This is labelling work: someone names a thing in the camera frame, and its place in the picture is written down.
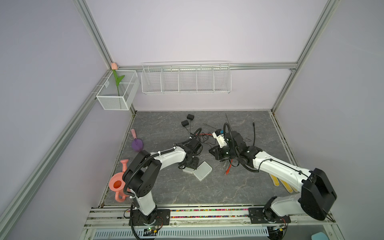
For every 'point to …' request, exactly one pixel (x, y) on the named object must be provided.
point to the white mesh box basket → (119, 89)
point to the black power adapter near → (184, 123)
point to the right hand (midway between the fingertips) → (210, 151)
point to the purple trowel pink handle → (137, 144)
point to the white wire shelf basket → (186, 77)
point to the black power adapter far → (190, 117)
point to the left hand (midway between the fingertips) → (191, 165)
